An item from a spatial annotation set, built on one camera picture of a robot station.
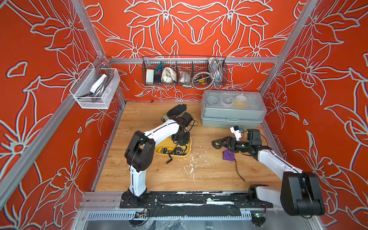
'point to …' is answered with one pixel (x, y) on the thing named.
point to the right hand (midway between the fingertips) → (219, 143)
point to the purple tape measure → (229, 155)
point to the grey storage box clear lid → (244, 109)
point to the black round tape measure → (178, 151)
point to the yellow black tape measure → (166, 150)
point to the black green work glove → (177, 110)
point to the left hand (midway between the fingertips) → (183, 139)
